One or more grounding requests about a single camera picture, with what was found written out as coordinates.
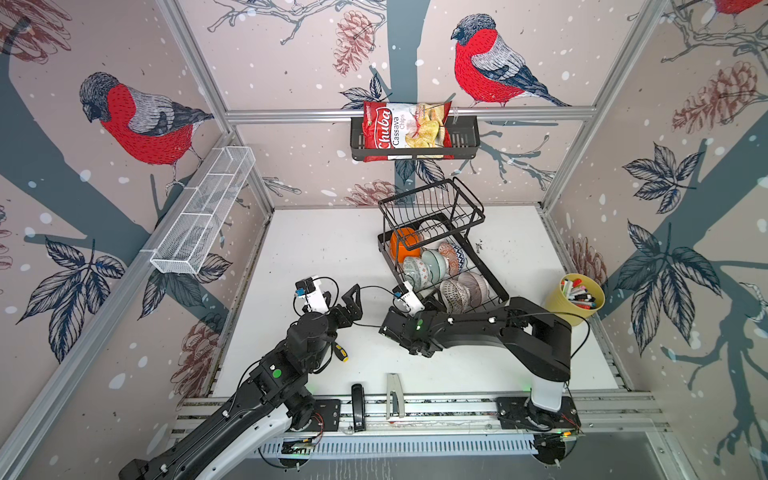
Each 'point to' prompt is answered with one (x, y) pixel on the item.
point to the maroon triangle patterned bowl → (456, 299)
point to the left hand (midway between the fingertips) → (346, 291)
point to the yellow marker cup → (575, 298)
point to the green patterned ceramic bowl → (416, 272)
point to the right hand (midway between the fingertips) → (429, 303)
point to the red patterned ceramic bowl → (454, 257)
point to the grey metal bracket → (393, 383)
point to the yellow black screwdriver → (341, 353)
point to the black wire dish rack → (426, 244)
